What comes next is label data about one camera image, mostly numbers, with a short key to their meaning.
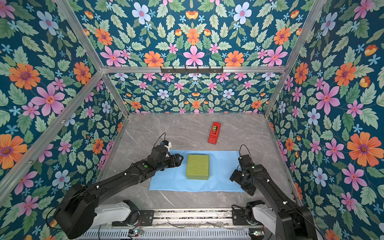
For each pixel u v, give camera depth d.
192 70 0.92
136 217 0.68
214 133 1.02
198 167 0.84
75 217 0.40
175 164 0.75
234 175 0.78
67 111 0.69
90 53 0.84
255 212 0.62
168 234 0.77
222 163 0.93
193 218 0.75
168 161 0.75
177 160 0.76
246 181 0.65
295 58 0.86
